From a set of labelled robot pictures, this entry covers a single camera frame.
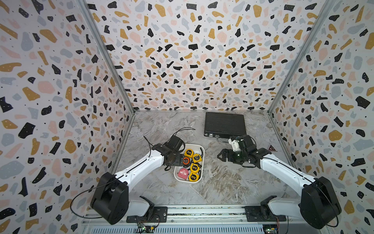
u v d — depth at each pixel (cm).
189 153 95
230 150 75
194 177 84
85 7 69
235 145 79
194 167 88
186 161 90
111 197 41
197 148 97
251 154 64
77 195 39
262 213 67
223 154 76
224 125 106
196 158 92
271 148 100
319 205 41
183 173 86
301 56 89
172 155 61
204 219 73
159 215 73
